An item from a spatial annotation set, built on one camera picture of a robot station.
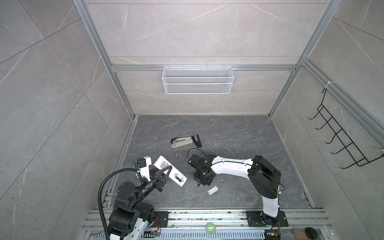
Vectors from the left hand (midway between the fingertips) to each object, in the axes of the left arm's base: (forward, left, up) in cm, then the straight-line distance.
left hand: (169, 164), depth 63 cm
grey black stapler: (+29, 0, -26) cm, 39 cm away
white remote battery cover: (-3, -21, -28) cm, 35 cm away
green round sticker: (-21, -18, -28) cm, 39 cm away
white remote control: (-3, -2, -4) cm, 5 cm away
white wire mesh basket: (+61, -14, +2) cm, 62 cm away
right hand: (+2, -12, -28) cm, 31 cm away
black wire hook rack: (+1, -78, +6) cm, 79 cm away
